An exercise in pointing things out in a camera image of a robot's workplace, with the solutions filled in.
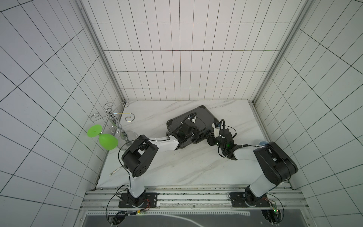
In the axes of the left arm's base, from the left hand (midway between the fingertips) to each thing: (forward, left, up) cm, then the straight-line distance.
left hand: (195, 130), depth 93 cm
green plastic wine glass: (-16, +49, +12) cm, 53 cm away
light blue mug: (-7, -45, -4) cm, 46 cm away
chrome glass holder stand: (-7, +45, +21) cm, 50 cm away
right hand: (0, -10, -3) cm, 10 cm away
